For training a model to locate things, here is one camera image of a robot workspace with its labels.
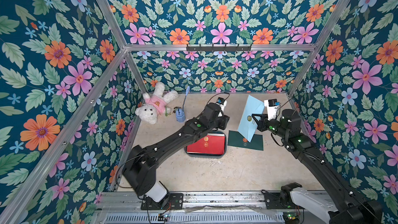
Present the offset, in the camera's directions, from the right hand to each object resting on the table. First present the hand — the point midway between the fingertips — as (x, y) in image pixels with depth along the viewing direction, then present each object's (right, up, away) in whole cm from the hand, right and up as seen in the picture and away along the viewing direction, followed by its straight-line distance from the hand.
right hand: (254, 114), depth 75 cm
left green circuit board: (-44, -49, -3) cm, 66 cm away
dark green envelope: (-6, -16, +18) cm, 25 cm away
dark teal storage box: (-28, -24, +12) cm, 39 cm away
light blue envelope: (-3, -7, +2) cm, 7 cm away
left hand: (-11, -1, +5) cm, 12 cm away
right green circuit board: (+17, -49, -3) cm, 51 cm away
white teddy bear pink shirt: (-59, +5, +29) cm, 66 cm away
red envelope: (-22, -18, +14) cm, 32 cm away
